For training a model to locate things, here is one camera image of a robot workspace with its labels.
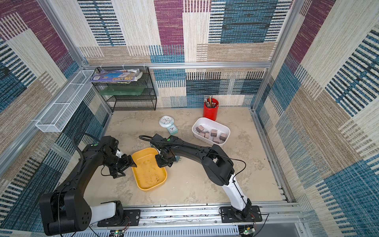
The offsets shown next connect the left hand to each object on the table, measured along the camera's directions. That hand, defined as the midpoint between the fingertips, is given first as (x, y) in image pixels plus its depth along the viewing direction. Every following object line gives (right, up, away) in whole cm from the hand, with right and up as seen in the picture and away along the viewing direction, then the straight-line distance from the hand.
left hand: (132, 168), depth 81 cm
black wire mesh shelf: (-12, +45, +34) cm, 58 cm away
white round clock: (+13, +26, +29) cm, 41 cm away
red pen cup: (+46, +32, +25) cm, 61 cm away
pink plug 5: (+49, +13, +19) cm, 54 cm away
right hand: (+17, 0, +6) cm, 18 cm away
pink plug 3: (+48, +18, +23) cm, 56 cm away
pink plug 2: (+40, +17, +21) cm, 48 cm away
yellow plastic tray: (+7, -5, +6) cm, 10 cm away
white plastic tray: (+45, +18, +24) cm, 54 cm away
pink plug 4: (+54, +15, +20) cm, 59 cm away
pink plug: (+38, +21, +24) cm, 50 cm away
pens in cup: (+44, +38, +21) cm, 62 cm away
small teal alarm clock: (+19, +20, +24) cm, 37 cm away
